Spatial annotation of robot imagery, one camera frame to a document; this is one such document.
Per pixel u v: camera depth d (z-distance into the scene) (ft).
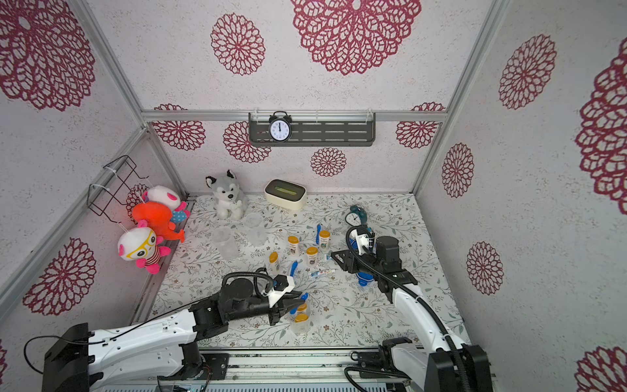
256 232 3.48
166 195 3.10
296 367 2.46
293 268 3.11
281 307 2.04
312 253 2.87
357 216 3.41
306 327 2.62
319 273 3.03
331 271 3.08
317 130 3.11
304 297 2.22
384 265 2.06
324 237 3.09
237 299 1.77
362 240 2.39
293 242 2.96
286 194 3.72
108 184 2.50
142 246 2.65
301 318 2.36
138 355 1.57
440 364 1.29
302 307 2.44
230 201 3.33
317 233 3.47
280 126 2.94
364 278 3.02
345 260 2.35
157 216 2.95
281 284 1.88
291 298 2.25
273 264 2.86
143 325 1.60
